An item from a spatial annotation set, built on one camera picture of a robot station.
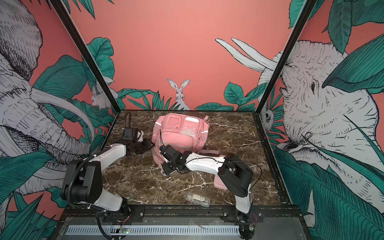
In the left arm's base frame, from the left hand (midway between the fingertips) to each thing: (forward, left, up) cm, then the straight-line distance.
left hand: (153, 143), depth 92 cm
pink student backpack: (+10, -18, -3) cm, 21 cm away
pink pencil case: (-24, -38, -6) cm, 46 cm away
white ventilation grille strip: (-43, +24, -8) cm, 50 cm away
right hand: (-16, -7, -1) cm, 17 cm away
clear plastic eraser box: (-32, -26, -7) cm, 42 cm away
